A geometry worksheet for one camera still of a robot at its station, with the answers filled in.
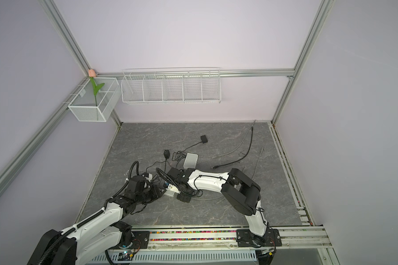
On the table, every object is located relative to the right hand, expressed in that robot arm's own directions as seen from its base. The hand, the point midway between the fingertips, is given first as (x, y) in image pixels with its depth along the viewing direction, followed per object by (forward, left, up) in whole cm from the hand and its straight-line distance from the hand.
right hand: (185, 194), depth 87 cm
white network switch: (0, +8, +4) cm, 9 cm away
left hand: (0, +11, +3) cm, 11 cm away
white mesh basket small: (+40, +49, +32) cm, 71 cm away
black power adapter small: (+24, +6, +2) cm, 25 cm away
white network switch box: (+20, -2, +1) cm, 20 cm away
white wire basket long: (+55, +10, +31) cm, 64 cm away
